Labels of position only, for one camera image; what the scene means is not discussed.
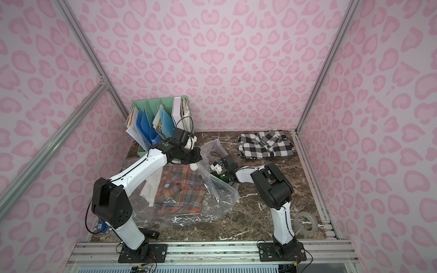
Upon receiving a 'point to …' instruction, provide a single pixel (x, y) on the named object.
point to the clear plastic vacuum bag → (219, 197)
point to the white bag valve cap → (193, 166)
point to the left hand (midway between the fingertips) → (203, 155)
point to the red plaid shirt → (180, 191)
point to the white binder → (176, 112)
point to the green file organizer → (152, 120)
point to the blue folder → (167, 125)
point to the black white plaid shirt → (263, 144)
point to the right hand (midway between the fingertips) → (205, 185)
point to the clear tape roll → (313, 219)
